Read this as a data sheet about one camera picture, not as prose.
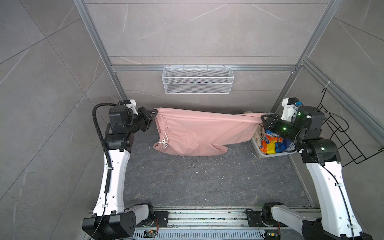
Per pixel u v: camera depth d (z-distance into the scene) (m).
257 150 0.90
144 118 0.58
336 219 0.35
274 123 0.53
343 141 0.64
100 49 0.81
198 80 1.01
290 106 0.53
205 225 0.73
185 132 0.81
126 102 0.60
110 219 0.36
